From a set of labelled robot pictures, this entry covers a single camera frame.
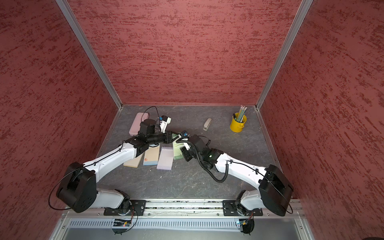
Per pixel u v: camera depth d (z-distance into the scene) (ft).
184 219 2.35
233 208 2.42
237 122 3.26
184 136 2.24
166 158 3.07
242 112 3.20
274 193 1.35
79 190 1.38
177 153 2.56
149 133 2.16
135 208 2.43
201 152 1.96
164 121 2.46
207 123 3.49
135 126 3.49
